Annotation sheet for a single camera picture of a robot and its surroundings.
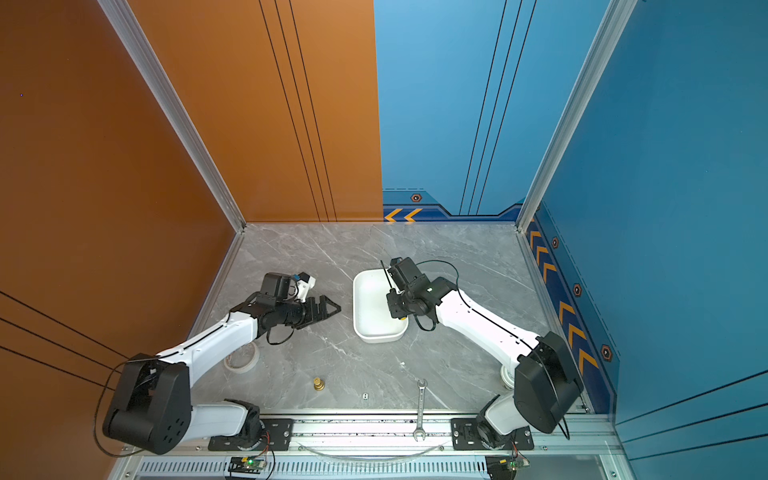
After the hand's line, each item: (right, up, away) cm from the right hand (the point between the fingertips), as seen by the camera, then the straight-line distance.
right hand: (394, 302), depth 83 cm
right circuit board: (+26, -37, -13) cm, 47 cm away
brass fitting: (-20, -21, -4) cm, 30 cm away
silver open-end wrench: (+7, -31, -9) cm, 33 cm away
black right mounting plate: (+17, -31, -11) cm, 37 cm away
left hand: (-18, -3, +3) cm, 19 cm away
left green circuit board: (-35, -37, -12) cm, 52 cm away
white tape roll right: (+29, -19, -8) cm, 36 cm away
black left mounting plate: (-29, -32, -9) cm, 44 cm away
